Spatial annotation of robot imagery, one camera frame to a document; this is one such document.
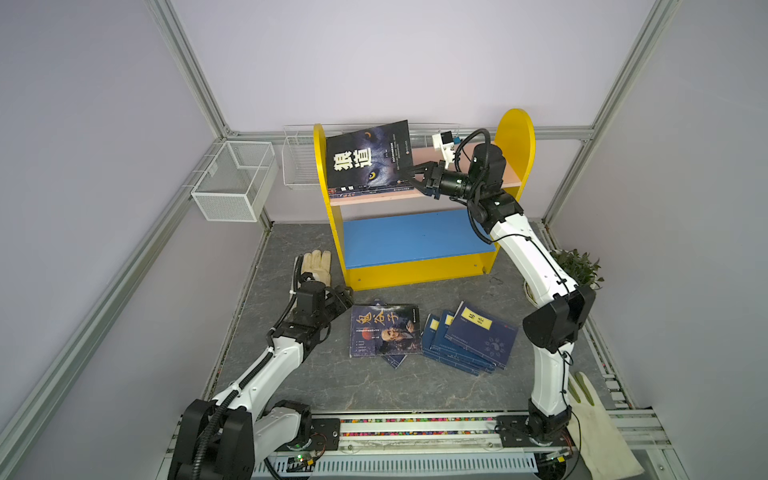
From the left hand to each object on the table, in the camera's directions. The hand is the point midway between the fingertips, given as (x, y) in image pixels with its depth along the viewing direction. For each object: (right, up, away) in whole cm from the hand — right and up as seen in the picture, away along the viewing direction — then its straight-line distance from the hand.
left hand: (347, 297), depth 86 cm
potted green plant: (+67, +9, -1) cm, 68 cm away
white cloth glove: (+65, -34, -13) cm, 75 cm away
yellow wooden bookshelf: (+17, +17, +14) cm, 28 cm away
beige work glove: (-14, +8, +22) cm, 28 cm away
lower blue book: (+30, -18, -1) cm, 35 cm away
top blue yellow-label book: (+40, -11, +2) cm, 42 cm away
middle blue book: (+27, -13, 0) cm, 30 cm away
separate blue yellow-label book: (+14, -17, -3) cm, 22 cm away
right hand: (+15, +31, -18) cm, 39 cm away
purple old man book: (+9, -10, +1) cm, 13 cm away
